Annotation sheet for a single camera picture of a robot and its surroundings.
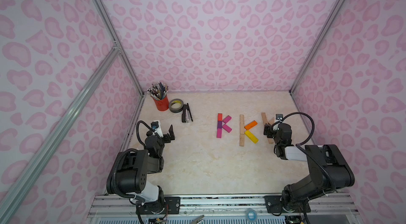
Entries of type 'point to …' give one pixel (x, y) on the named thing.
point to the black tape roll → (176, 105)
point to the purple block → (219, 124)
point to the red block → (220, 117)
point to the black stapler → (186, 115)
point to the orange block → (251, 125)
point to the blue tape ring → (251, 215)
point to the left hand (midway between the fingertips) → (168, 125)
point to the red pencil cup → (163, 104)
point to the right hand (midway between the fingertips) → (273, 122)
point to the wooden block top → (242, 122)
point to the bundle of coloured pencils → (157, 91)
